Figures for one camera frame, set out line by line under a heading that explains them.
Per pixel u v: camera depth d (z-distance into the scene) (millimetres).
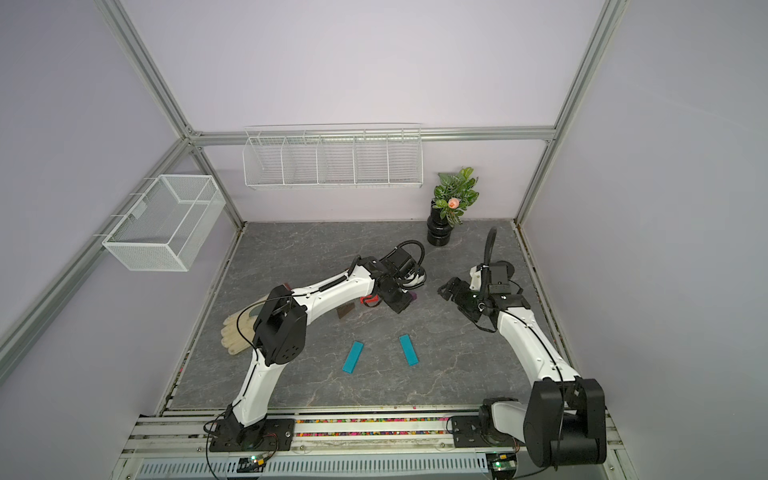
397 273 737
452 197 962
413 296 820
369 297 680
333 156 1009
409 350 868
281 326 534
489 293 655
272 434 736
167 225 830
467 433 739
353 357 859
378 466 1577
